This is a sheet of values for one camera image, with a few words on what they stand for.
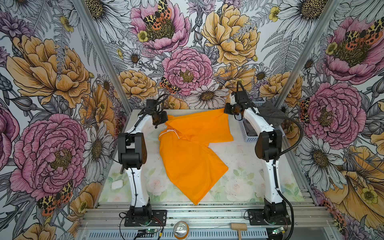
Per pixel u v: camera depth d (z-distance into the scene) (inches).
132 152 22.4
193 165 36.3
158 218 28.9
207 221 29.4
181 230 24.3
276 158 24.8
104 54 34.5
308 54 34.9
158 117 35.2
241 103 32.1
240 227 27.6
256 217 29.2
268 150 24.7
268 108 44.2
